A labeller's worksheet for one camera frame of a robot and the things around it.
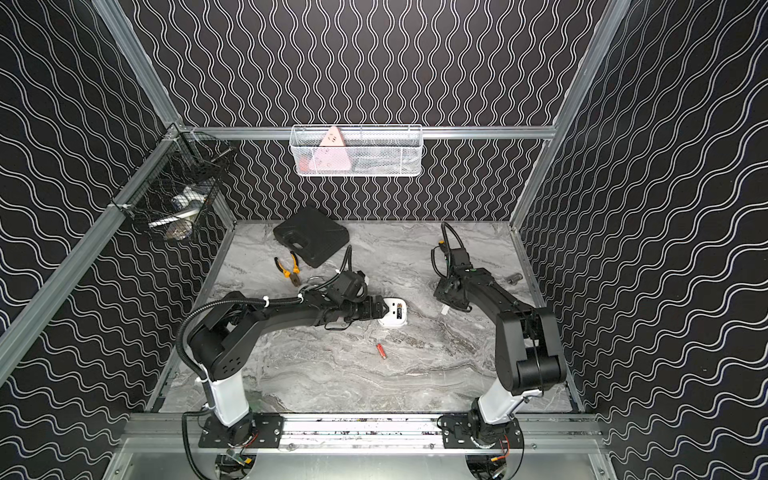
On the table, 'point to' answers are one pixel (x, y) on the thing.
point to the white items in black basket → (179, 224)
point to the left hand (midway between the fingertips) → (380, 306)
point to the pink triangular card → (332, 154)
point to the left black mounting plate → (267, 431)
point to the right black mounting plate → (467, 431)
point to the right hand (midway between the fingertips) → (444, 296)
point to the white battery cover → (445, 309)
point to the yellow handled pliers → (294, 274)
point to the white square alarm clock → (396, 315)
